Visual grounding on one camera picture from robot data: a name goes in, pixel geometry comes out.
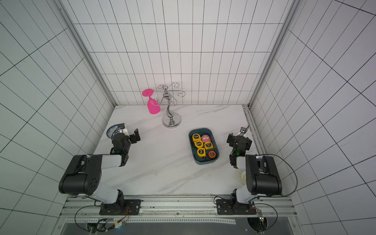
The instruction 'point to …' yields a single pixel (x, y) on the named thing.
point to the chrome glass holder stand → (170, 120)
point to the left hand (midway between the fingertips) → (130, 132)
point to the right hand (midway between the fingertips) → (235, 133)
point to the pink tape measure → (205, 138)
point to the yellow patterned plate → (242, 174)
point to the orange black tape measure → (212, 154)
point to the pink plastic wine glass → (153, 106)
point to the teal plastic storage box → (200, 160)
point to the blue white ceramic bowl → (113, 130)
